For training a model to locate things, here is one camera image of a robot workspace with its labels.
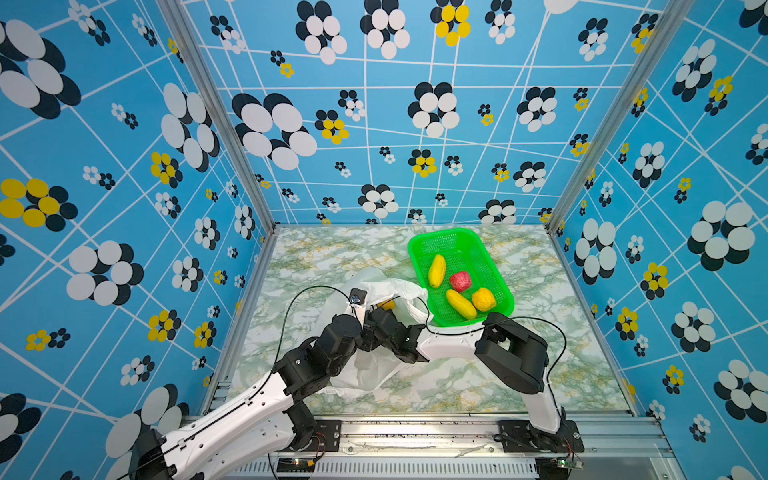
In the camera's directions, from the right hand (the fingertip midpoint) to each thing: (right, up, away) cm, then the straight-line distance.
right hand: (367, 323), depth 91 cm
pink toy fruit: (+30, +13, +5) cm, 33 cm away
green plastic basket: (+34, +23, +17) cm, 44 cm away
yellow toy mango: (+30, +5, +2) cm, 30 cm away
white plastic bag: (+1, -10, -11) cm, 15 cm away
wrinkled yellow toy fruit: (+36, +8, 0) cm, 37 cm away
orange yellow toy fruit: (+6, +8, -11) cm, 15 cm away
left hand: (+3, +7, -16) cm, 18 cm away
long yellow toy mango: (+23, +16, +10) cm, 30 cm away
